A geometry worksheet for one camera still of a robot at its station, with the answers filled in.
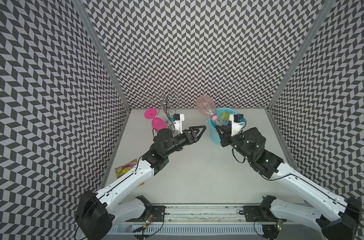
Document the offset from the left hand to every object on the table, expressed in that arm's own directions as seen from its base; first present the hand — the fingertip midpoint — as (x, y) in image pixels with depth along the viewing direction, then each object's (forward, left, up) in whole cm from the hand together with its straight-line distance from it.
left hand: (203, 130), depth 66 cm
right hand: (+2, -7, -2) cm, 7 cm away
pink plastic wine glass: (+16, +25, -15) cm, 34 cm away
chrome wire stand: (+24, +19, -4) cm, 31 cm away
